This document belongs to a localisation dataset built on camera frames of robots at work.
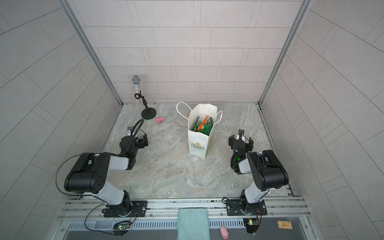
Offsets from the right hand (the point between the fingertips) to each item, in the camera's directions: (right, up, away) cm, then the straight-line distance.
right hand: (241, 134), depth 93 cm
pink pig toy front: (-16, -39, -29) cm, 51 cm away
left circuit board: (-61, -37, -29) cm, 77 cm away
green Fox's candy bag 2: (-28, +6, -5) cm, 30 cm away
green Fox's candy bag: (-23, +4, -9) cm, 25 cm away
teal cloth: (-30, -37, -27) cm, 54 cm away
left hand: (-64, +1, +1) cm, 64 cm away
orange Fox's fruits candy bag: (-23, +9, -5) cm, 25 cm away
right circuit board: (-3, -39, -25) cm, 46 cm away
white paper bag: (-27, -3, -16) cm, 31 cm away
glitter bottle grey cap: (-64, +33, -7) cm, 72 cm away
